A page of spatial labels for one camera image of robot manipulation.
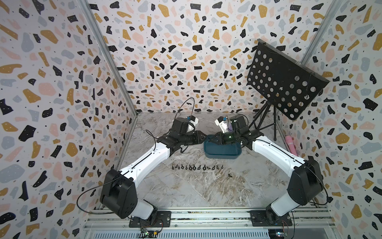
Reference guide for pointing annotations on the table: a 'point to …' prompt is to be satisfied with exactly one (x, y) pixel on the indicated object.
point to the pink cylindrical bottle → (291, 145)
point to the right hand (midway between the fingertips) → (210, 140)
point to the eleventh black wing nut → (230, 176)
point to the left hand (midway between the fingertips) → (208, 136)
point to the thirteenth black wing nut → (172, 168)
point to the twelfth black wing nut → (178, 167)
